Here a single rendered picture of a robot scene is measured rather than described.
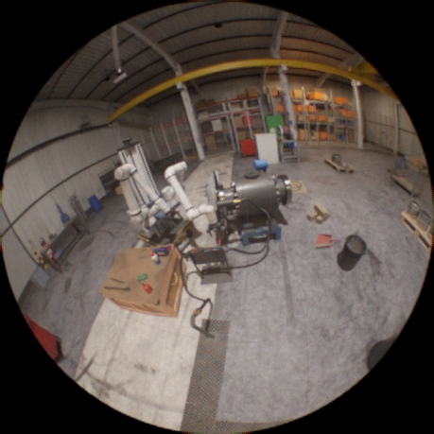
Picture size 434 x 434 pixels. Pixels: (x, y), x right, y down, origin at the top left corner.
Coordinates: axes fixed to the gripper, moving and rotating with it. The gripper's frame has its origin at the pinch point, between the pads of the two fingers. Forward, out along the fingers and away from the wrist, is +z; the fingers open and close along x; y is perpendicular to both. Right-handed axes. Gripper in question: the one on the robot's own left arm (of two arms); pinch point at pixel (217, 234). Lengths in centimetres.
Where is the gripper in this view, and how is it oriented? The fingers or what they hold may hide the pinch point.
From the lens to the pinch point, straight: 152.3
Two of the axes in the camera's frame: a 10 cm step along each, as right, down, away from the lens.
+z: 2.3, 8.1, 5.5
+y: -0.2, 5.7, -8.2
